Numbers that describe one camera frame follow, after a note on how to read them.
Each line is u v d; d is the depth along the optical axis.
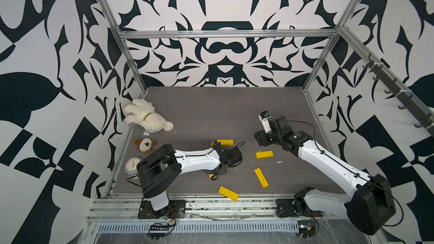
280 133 0.62
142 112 0.96
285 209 0.74
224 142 0.94
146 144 0.91
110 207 0.78
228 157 0.66
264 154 0.90
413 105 0.56
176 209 0.74
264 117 0.74
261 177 0.83
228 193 0.78
